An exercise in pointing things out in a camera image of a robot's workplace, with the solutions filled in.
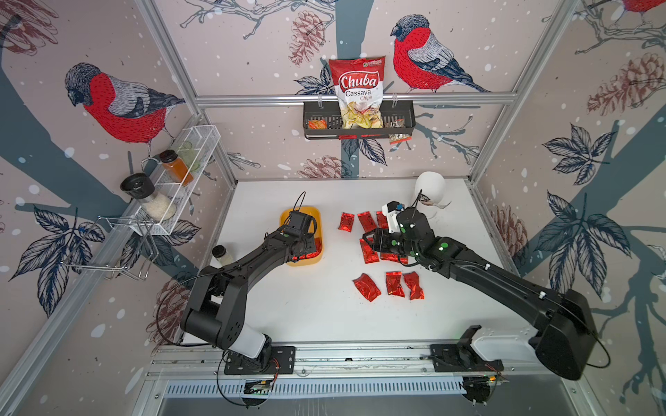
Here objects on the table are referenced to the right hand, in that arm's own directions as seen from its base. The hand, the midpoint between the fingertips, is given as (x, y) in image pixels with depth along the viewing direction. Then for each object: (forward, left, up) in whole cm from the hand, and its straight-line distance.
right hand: (366, 236), depth 78 cm
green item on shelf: (+19, +57, +17) cm, 63 cm away
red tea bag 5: (-6, -17, -18) cm, 25 cm away
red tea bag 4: (-7, -11, -19) cm, 23 cm away
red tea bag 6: (+6, +17, -18) cm, 25 cm away
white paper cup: (+29, -27, -7) cm, 40 cm away
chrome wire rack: (-15, +59, +16) cm, 63 cm away
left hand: (+6, +19, -12) cm, 24 cm away
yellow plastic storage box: (+12, +17, -15) cm, 26 cm away
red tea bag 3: (-9, -1, -18) cm, 20 cm away
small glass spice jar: (-1, +50, -11) cm, 51 cm away
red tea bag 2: (+4, -3, -19) cm, 20 cm away
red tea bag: (+20, -2, -19) cm, 28 cm away
